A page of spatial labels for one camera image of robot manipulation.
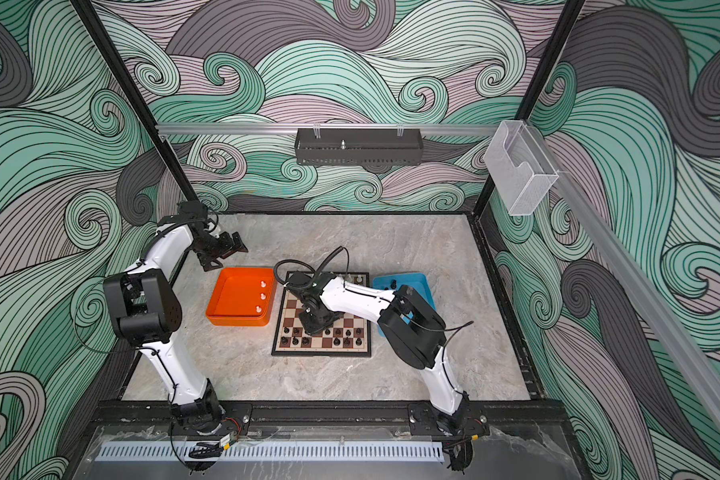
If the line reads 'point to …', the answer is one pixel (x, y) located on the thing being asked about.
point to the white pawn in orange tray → (263, 284)
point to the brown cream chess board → (345, 336)
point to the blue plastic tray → (413, 280)
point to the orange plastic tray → (243, 296)
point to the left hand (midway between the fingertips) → (235, 251)
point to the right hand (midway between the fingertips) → (316, 329)
